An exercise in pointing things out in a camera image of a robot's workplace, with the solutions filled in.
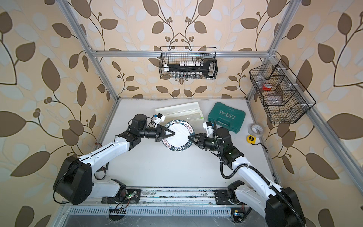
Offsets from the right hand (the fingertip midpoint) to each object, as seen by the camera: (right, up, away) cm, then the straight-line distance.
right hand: (188, 138), depth 74 cm
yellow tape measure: (+42, -4, +19) cm, 46 cm away
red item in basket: (+46, +29, +7) cm, 54 cm away
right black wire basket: (+51, +22, 0) cm, 55 cm away
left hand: (-9, +3, -1) cm, 10 cm away
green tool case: (+28, +11, +28) cm, 41 cm away
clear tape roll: (+49, +1, +27) cm, 56 cm away
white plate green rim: (-5, -2, +1) cm, 5 cm away
